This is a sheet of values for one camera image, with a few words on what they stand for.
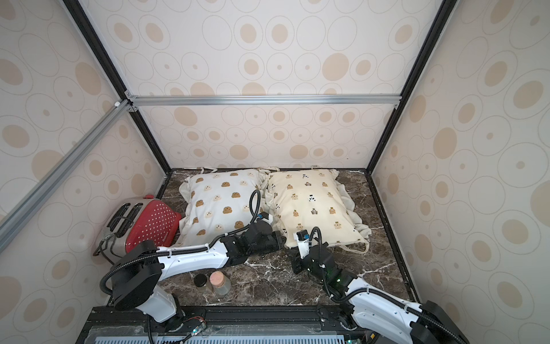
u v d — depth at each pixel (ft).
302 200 3.03
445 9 2.21
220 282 2.39
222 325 2.39
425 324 1.37
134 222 2.56
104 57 2.55
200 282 2.39
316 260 1.92
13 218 1.69
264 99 3.01
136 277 1.42
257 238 2.03
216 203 3.03
